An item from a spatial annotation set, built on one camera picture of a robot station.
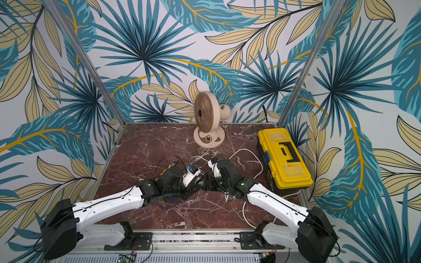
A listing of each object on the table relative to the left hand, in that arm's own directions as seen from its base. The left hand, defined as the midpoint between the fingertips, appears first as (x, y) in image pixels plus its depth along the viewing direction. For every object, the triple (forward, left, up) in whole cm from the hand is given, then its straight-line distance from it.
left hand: (196, 188), depth 77 cm
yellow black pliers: (+18, +16, -11) cm, 27 cm away
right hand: (+1, -2, +2) cm, 4 cm away
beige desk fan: (+36, -5, +15) cm, 39 cm away
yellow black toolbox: (+11, -42, +6) cm, 44 cm away
